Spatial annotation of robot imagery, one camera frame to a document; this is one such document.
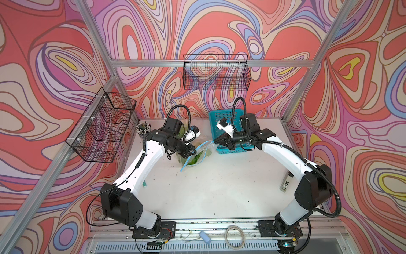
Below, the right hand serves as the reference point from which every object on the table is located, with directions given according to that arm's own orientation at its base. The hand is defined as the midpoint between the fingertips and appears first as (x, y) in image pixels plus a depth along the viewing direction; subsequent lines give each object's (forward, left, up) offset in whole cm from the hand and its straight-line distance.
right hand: (217, 144), depth 78 cm
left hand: (-3, +11, -1) cm, 11 cm away
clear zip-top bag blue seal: (0, +4, -1) cm, 4 cm away
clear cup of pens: (+17, +42, -4) cm, 46 cm away
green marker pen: (-10, +41, -21) cm, 48 cm away
